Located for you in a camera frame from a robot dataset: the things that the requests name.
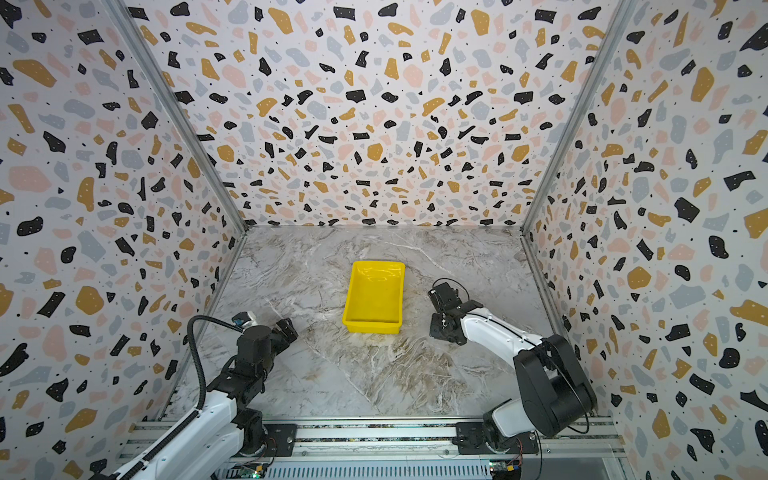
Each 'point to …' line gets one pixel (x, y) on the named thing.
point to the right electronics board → (505, 469)
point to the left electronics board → (253, 471)
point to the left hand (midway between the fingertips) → (279, 324)
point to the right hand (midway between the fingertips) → (436, 325)
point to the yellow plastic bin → (374, 298)
